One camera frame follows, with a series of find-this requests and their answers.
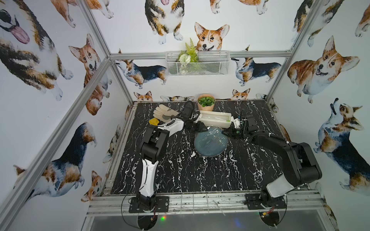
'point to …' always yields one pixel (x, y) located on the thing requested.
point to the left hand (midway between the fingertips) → (208, 128)
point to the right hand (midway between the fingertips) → (221, 131)
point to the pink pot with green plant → (205, 102)
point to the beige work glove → (164, 113)
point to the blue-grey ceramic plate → (210, 141)
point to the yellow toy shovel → (153, 121)
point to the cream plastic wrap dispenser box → (216, 119)
